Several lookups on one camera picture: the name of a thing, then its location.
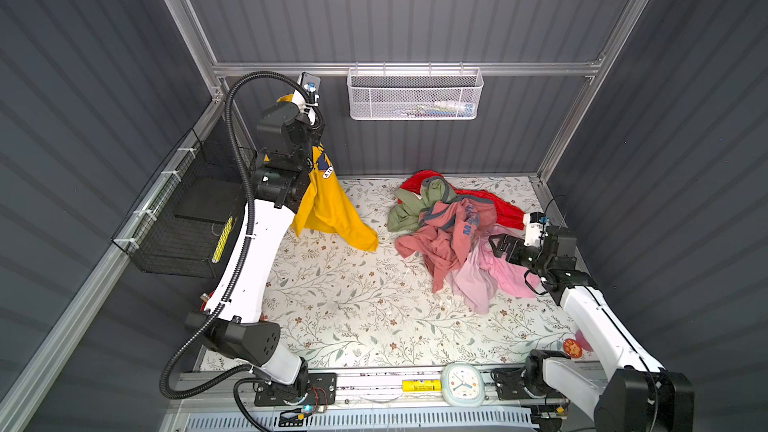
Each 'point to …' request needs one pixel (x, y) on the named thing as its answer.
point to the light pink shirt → (482, 276)
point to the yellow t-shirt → (323, 204)
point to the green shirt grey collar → (405, 216)
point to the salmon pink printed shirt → (445, 235)
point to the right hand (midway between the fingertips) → (508, 243)
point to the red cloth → (508, 213)
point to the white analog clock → (462, 384)
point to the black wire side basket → (184, 222)
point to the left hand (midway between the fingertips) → (290, 100)
